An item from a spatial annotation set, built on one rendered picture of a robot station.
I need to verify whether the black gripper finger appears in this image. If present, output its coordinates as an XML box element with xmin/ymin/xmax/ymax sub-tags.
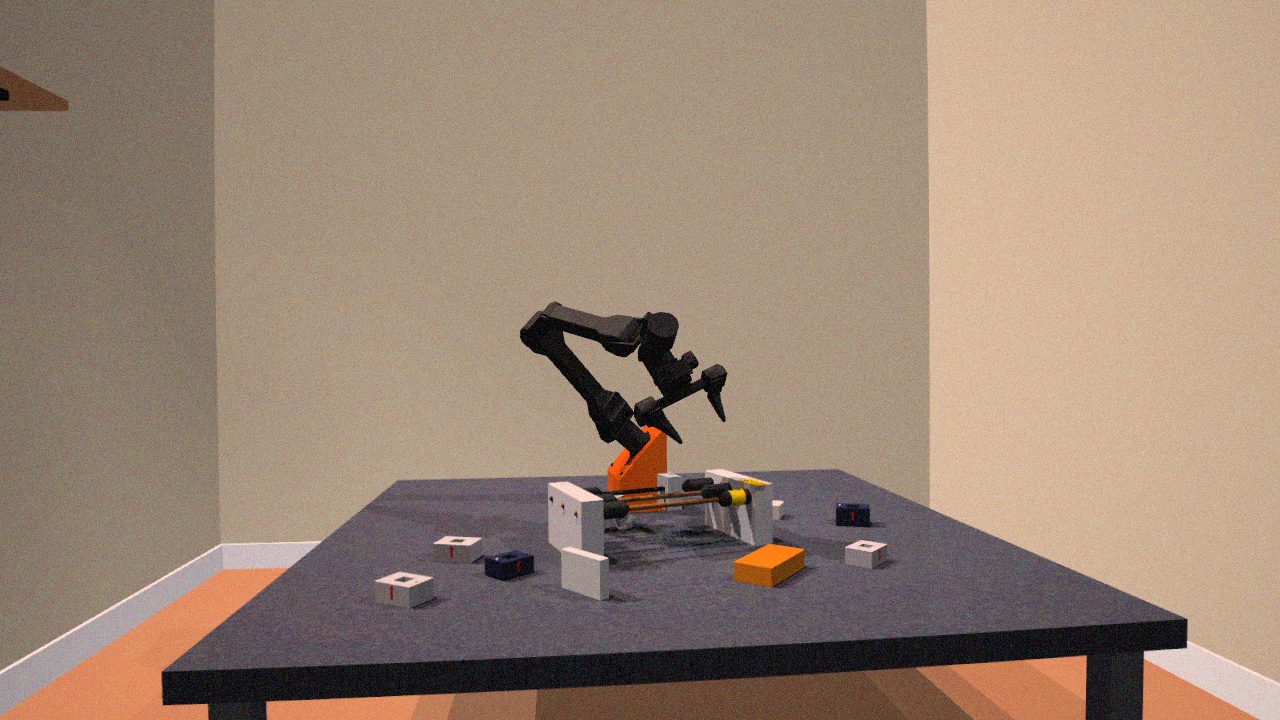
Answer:
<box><xmin>707</xmin><ymin>377</ymin><xmax>726</xmax><ymax>421</ymax></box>
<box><xmin>646</xmin><ymin>407</ymin><xmax>682</xmax><ymax>445</ymax></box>

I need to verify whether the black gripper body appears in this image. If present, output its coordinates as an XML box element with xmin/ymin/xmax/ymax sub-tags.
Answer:
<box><xmin>634</xmin><ymin>356</ymin><xmax>727</xmax><ymax>427</ymax></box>

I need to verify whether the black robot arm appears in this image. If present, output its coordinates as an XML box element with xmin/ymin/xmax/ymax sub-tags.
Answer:
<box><xmin>520</xmin><ymin>302</ymin><xmax>699</xmax><ymax>459</ymax></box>

